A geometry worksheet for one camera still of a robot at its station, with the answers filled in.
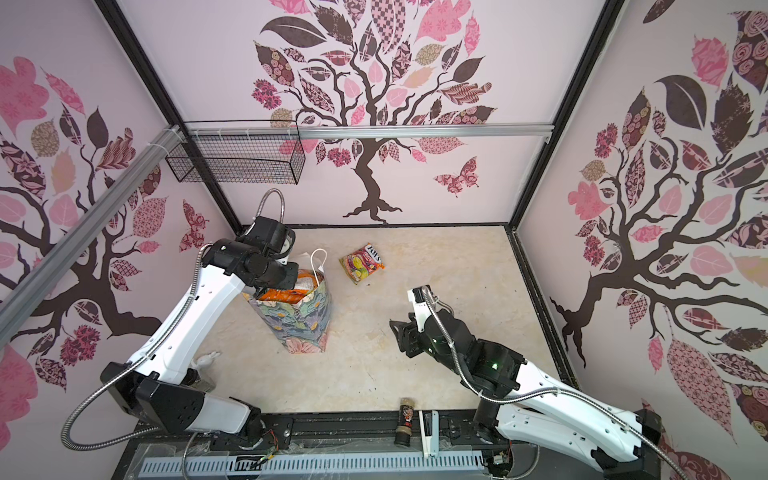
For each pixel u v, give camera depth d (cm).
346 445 73
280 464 70
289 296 76
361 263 105
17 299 50
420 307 59
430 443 70
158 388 38
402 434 72
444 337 46
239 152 95
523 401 45
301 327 76
